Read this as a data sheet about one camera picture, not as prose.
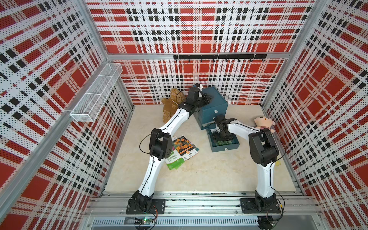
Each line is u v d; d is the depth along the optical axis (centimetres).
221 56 90
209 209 73
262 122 101
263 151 55
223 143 98
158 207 74
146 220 69
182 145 96
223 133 83
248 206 73
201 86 88
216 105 93
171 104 108
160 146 60
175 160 89
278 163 89
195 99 75
